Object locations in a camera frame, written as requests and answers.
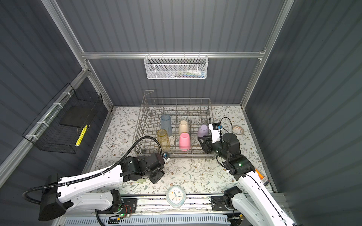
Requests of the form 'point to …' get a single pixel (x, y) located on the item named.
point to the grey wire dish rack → (175, 125)
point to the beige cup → (183, 126)
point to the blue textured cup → (166, 124)
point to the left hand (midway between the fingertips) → (161, 171)
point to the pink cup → (185, 141)
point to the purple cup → (202, 131)
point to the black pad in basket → (77, 115)
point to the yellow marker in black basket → (83, 131)
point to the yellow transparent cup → (163, 139)
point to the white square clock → (176, 196)
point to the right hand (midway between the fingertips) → (203, 138)
